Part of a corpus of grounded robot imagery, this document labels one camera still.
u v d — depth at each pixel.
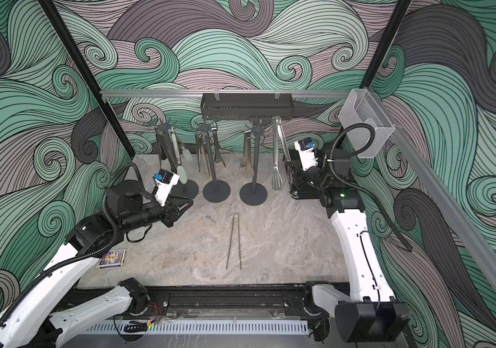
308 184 0.62
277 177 1.09
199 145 0.88
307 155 0.59
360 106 0.92
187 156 0.92
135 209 0.47
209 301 0.75
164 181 0.54
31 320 0.37
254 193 1.03
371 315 0.36
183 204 0.63
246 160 0.90
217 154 0.83
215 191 1.03
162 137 0.74
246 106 0.95
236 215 0.96
